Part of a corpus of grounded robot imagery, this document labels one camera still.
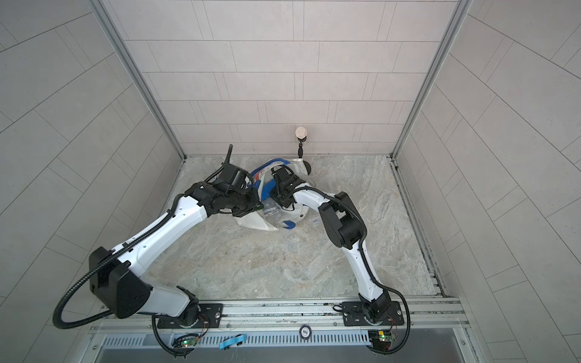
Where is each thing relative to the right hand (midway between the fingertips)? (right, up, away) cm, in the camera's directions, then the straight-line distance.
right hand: (273, 195), depth 101 cm
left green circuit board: (-19, -39, -37) cm, 57 cm away
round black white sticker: (+14, -39, -32) cm, 52 cm away
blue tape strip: (-5, -39, -35) cm, 53 cm away
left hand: (+2, 0, -23) cm, 23 cm away
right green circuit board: (+37, -40, -33) cm, 64 cm away
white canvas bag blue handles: (+2, -7, -10) cm, 12 cm away
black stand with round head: (+13, +26, -10) cm, 31 cm away
